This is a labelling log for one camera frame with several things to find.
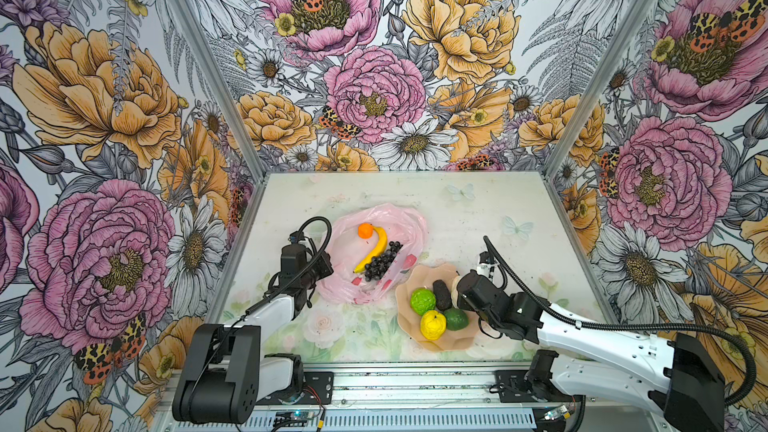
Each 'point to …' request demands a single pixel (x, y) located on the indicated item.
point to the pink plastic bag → (349, 249)
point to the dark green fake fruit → (456, 319)
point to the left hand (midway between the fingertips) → (331, 263)
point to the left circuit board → (296, 415)
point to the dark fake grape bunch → (377, 267)
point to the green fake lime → (422, 300)
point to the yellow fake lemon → (432, 325)
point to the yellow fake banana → (382, 243)
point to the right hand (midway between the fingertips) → (465, 297)
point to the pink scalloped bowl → (423, 277)
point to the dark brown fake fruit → (442, 293)
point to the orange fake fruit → (365, 230)
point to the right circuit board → (555, 412)
